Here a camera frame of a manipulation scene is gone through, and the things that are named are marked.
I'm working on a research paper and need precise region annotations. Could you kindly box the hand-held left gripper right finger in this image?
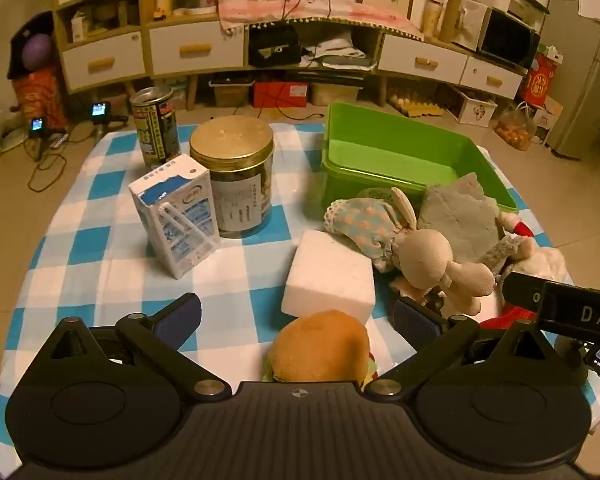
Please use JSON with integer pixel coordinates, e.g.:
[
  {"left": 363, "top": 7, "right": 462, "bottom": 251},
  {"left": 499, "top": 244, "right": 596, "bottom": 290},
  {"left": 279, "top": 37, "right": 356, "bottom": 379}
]
[{"left": 362, "top": 296, "right": 556, "bottom": 402}]

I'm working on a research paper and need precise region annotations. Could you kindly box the white foam block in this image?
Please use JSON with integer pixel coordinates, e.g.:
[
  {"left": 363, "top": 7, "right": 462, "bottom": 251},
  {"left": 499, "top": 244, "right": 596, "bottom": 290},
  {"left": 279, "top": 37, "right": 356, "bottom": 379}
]
[{"left": 281, "top": 230, "right": 377, "bottom": 325}]

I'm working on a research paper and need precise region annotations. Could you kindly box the clear storage box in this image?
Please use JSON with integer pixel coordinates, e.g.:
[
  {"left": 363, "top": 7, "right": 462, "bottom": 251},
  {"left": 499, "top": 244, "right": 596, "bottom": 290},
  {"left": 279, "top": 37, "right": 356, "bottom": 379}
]
[
  {"left": 209, "top": 76, "right": 256, "bottom": 107},
  {"left": 311, "top": 82, "right": 361, "bottom": 107}
]

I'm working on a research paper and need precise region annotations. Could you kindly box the blue checkered tablecloth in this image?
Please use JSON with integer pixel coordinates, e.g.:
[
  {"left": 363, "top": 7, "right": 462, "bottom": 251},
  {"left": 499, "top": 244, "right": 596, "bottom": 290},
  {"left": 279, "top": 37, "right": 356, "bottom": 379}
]
[{"left": 0, "top": 122, "right": 600, "bottom": 461}]

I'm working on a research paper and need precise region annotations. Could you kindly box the bunny plush doll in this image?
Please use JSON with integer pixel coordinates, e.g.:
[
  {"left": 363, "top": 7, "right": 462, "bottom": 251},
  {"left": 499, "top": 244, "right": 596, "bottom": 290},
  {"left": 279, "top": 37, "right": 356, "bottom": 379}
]
[{"left": 324, "top": 187, "right": 496, "bottom": 316}]

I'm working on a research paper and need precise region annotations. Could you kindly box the stack of folded papers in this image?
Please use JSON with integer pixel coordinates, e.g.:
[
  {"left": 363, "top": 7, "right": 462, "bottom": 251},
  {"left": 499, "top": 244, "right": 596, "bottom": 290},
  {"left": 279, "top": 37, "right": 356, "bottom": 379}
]
[{"left": 300, "top": 30, "right": 378, "bottom": 70}]

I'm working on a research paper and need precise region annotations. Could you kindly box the orange red box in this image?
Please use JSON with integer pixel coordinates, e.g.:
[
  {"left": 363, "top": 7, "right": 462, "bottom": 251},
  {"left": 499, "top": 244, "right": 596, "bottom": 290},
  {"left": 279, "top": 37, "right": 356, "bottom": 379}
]
[{"left": 12, "top": 67, "right": 66, "bottom": 131}]

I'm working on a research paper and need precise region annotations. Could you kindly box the brown cardboard box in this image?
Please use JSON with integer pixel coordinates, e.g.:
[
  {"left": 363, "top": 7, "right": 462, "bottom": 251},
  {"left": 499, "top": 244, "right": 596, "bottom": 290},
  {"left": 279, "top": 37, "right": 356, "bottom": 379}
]
[{"left": 530, "top": 95, "right": 563, "bottom": 131}]

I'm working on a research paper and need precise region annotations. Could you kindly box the grey refrigerator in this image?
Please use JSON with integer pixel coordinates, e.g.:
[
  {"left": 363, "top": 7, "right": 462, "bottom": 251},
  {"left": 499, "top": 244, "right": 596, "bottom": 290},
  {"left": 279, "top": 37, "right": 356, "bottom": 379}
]
[{"left": 542, "top": 0, "right": 600, "bottom": 161}]

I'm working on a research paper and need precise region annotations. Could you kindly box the red gift bag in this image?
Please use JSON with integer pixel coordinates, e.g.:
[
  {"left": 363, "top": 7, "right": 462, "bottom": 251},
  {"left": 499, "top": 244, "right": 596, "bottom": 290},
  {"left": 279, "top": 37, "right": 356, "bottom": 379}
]
[{"left": 522, "top": 45, "right": 563, "bottom": 106}]

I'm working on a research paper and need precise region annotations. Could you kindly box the stack of paper cups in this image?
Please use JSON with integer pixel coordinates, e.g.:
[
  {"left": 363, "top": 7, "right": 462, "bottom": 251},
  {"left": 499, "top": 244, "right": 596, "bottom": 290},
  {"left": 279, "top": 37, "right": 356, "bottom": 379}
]
[{"left": 422, "top": 0, "right": 453, "bottom": 36}]

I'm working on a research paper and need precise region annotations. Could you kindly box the dark cloth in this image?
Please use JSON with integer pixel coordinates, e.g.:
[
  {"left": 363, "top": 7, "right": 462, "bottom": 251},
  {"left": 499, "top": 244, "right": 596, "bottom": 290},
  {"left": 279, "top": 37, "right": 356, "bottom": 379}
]
[{"left": 7, "top": 10, "right": 56, "bottom": 81}]

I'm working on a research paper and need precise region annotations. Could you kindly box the dark drink can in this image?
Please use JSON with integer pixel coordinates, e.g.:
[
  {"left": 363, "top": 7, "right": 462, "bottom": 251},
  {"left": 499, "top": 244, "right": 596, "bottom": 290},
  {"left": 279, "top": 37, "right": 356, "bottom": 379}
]
[{"left": 130, "top": 86, "right": 182, "bottom": 171}]

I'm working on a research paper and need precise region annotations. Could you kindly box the white drawer wooden handle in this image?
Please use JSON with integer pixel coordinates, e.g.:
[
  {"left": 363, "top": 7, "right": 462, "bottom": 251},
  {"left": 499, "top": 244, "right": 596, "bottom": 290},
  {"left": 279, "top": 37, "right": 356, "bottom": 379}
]
[
  {"left": 380, "top": 34, "right": 468, "bottom": 83},
  {"left": 461, "top": 56, "right": 523, "bottom": 100},
  {"left": 149, "top": 21, "right": 245, "bottom": 77},
  {"left": 61, "top": 31, "right": 146, "bottom": 92}
]

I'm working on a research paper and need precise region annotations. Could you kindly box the green plastic bin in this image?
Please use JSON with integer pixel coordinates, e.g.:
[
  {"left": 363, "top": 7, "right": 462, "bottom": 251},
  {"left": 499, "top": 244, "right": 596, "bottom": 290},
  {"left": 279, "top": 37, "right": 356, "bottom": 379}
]
[{"left": 321, "top": 102, "right": 520, "bottom": 213}]

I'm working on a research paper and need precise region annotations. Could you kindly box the red white plush toy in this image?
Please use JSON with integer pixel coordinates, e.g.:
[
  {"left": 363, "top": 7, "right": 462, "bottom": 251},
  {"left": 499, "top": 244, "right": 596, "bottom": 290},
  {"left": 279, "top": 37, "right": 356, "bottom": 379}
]
[{"left": 480, "top": 210, "right": 540, "bottom": 331}]

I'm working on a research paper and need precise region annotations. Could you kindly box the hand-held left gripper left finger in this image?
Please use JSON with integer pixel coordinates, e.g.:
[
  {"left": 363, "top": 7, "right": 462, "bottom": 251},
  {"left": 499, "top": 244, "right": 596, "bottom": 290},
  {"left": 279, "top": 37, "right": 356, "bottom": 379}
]
[{"left": 40, "top": 292, "right": 233, "bottom": 403}]

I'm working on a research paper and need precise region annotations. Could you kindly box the black microwave oven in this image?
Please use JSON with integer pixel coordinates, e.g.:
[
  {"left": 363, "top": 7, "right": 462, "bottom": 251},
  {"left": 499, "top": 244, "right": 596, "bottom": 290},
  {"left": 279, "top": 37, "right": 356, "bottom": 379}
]
[{"left": 477, "top": 7, "right": 541, "bottom": 68}]

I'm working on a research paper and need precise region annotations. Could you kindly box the hamburger plush toy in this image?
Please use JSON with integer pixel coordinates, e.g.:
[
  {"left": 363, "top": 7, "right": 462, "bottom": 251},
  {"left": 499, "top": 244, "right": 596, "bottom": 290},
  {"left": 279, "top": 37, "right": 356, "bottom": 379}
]
[{"left": 261, "top": 310, "right": 376, "bottom": 385}]

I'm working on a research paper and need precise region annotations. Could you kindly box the glass jar gold lid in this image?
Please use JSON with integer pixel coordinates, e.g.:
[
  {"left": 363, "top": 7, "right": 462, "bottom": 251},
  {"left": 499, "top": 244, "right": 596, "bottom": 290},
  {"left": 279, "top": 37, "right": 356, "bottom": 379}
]
[{"left": 189, "top": 116, "right": 275, "bottom": 239}]

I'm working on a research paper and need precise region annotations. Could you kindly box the black bag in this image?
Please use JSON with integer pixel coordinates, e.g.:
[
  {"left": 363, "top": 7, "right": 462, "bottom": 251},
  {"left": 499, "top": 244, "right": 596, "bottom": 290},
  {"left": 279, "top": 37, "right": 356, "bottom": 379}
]
[{"left": 248, "top": 25, "right": 301, "bottom": 67}]

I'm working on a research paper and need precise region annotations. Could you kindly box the purple ball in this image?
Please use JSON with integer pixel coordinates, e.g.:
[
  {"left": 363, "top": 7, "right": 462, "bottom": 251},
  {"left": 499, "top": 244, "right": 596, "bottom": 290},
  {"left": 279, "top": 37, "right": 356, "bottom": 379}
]
[{"left": 22, "top": 34, "right": 53, "bottom": 71}]

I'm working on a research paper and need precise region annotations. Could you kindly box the bag of oranges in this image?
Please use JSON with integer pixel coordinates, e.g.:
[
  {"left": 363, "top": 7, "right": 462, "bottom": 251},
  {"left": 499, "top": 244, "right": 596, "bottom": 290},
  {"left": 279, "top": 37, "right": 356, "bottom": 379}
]
[{"left": 495, "top": 102, "right": 536, "bottom": 151}]

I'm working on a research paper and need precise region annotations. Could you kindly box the grey cloth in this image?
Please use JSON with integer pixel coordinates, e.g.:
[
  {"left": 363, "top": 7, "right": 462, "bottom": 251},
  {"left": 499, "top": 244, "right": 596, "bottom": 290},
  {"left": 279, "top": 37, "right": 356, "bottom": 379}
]
[{"left": 417, "top": 172, "right": 505, "bottom": 263}]

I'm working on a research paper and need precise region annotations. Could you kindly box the pink runner cloth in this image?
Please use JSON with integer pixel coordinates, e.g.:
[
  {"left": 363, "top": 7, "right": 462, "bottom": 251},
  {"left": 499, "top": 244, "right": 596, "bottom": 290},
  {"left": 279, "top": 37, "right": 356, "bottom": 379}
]
[{"left": 217, "top": 0, "right": 426, "bottom": 41}]

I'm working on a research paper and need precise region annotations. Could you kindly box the white crate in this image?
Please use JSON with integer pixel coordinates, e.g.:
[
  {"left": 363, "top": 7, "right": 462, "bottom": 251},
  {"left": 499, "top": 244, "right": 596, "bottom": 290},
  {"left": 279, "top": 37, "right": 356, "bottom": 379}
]
[{"left": 447, "top": 87, "right": 498, "bottom": 125}]

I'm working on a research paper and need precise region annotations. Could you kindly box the egg tray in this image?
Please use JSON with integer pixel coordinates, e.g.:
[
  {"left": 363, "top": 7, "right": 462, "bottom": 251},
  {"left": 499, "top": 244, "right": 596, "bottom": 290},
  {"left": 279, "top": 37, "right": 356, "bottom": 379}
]
[{"left": 387, "top": 87, "right": 443, "bottom": 117}]

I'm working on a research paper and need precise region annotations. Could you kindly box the blue white milk carton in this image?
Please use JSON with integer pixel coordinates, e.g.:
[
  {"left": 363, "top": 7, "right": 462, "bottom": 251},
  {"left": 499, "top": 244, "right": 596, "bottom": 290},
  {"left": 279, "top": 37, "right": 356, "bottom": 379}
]
[{"left": 128, "top": 154, "right": 221, "bottom": 280}]

